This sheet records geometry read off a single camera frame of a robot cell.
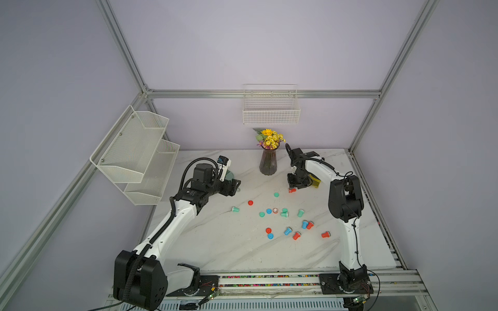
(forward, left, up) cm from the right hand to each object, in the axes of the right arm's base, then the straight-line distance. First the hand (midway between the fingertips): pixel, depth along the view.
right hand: (295, 189), depth 100 cm
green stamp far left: (-11, +31, -1) cm, 33 cm away
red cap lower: (-21, +15, -2) cm, 26 cm away
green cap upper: (-1, +10, -3) cm, 10 cm away
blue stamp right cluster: (-19, -1, -1) cm, 20 cm away
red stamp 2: (-24, -10, -1) cm, 26 cm away
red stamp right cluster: (-20, -4, -1) cm, 20 cm away
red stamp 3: (-24, +3, -1) cm, 24 cm away
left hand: (-7, +32, +18) cm, 37 cm away
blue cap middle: (-12, +15, -1) cm, 19 cm away
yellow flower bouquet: (+13, +14, +24) cm, 31 cm away
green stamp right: (-13, -1, -1) cm, 13 cm away
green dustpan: (+11, +36, -1) cm, 38 cm away
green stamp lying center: (-14, +7, 0) cm, 16 cm away
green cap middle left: (-13, +18, -2) cm, 23 cm away
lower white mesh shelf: (+2, +69, +12) cm, 70 cm away
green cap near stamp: (-11, +7, -3) cm, 13 cm away
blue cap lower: (-24, +15, -2) cm, 28 cm away
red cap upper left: (-6, +24, -2) cm, 25 cm away
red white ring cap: (-11, +12, -2) cm, 16 cm away
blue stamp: (-22, +6, 0) cm, 23 cm away
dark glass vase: (+12, +14, +7) cm, 19 cm away
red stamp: (-1, +2, 0) cm, 2 cm away
